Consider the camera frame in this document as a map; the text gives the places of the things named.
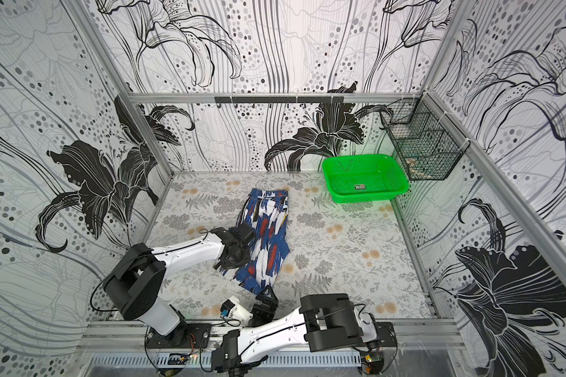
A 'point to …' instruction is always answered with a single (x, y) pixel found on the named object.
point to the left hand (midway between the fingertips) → (244, 266)
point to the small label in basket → (360, 187)
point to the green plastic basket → (362, 177)
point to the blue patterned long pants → (266, 210)
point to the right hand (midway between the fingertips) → (268, 301)
